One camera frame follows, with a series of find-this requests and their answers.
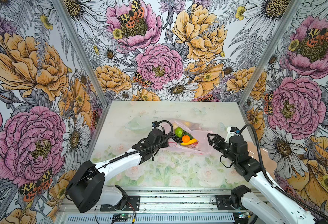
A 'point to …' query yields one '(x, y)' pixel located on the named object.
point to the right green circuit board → (244, 215)
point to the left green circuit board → (120, 217)
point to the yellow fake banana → (190, 142)
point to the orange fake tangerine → (185, 138)
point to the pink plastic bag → (198, 147)
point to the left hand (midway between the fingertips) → (165, 140)
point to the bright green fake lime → (179, 132)
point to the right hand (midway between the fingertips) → (210, 141)
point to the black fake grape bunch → (177, 139)
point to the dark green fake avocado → (186, 133)
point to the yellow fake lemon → (187, 123)
